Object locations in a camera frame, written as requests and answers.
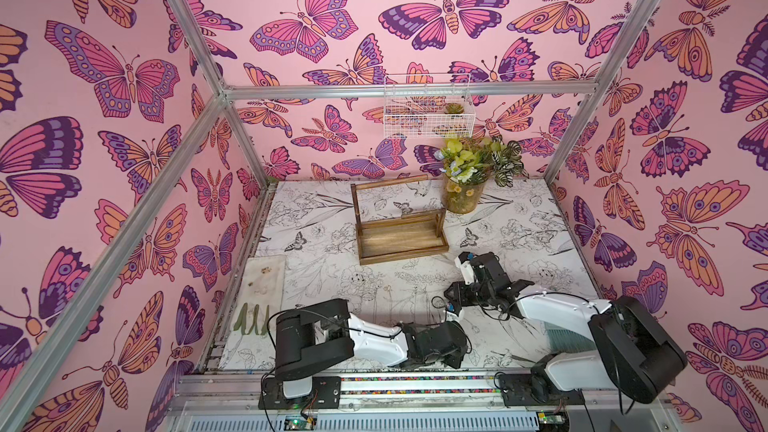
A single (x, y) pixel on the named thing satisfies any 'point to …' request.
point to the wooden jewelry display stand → (388, 239)
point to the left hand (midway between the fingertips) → (468, 351)
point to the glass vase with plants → (469, 163)
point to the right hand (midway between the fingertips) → (450, 290)
